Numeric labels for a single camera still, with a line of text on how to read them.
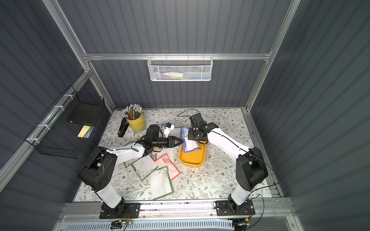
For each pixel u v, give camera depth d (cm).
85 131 75
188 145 83
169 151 96
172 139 79
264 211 72
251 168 45
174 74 95
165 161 91
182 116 116
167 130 83
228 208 73
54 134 69
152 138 72
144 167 88
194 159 91
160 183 82
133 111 98
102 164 47
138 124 98
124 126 108
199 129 66
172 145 77
